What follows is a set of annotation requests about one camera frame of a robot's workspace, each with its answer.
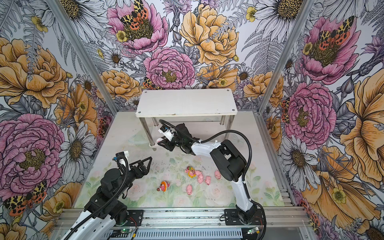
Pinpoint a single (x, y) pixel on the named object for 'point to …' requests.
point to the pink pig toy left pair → (200, 178)
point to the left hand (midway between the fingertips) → (147, 164)
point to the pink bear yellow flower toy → (191, 171)
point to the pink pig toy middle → (208, 180)
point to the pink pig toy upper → (198, 172)
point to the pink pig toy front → (189, 189)
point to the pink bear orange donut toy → (163, 186)
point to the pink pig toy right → (217, 174)
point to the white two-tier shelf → (185, 103)
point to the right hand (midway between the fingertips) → (162, 143)
